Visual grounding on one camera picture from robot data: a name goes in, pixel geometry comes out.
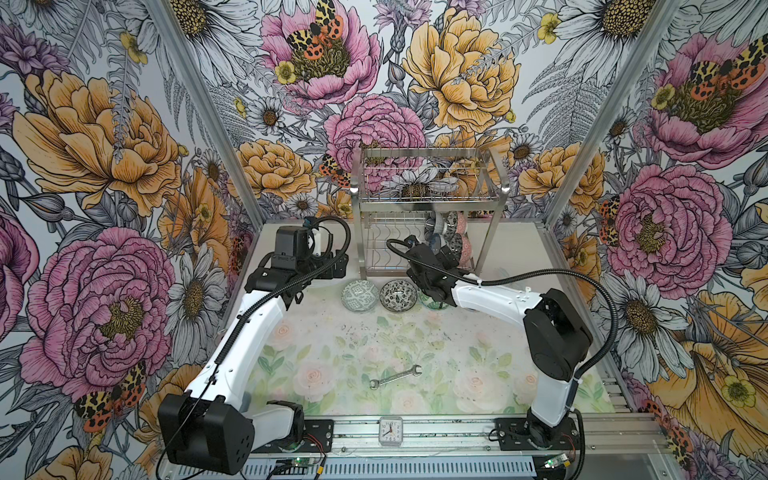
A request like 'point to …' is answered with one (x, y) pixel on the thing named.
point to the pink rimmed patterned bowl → (461, 223)
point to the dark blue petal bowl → (433, 225)
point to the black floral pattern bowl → (398, 295)
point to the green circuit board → (302, 462)
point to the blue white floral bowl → (435, 243)
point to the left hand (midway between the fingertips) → (330, 267)
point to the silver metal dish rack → (394, 188)
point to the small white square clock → (391, 431)
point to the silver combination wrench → (375, 384)
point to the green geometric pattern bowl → (360, 296)
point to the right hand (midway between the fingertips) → (436, 264)
